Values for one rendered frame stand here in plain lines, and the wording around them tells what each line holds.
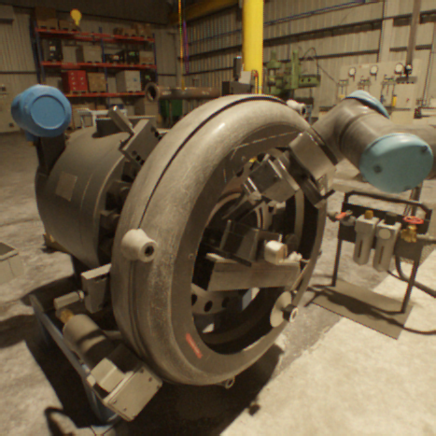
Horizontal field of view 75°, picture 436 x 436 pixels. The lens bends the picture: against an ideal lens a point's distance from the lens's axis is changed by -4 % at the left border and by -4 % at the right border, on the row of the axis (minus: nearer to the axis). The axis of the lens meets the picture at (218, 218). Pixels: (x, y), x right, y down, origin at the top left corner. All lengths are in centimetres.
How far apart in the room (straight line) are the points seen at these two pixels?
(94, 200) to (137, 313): 39
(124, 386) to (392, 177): 58
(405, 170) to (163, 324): 47
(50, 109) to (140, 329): 80
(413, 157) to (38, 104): 102
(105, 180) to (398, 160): 67
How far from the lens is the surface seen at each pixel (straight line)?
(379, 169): 49
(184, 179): 51
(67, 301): 61
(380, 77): 751
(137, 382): 67
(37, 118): 113
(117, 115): 57
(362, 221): 148
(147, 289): 54
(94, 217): 85
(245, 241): 59
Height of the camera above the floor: 97
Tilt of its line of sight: 21 degrees down
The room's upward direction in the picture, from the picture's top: 1 degrees counter-clockwise
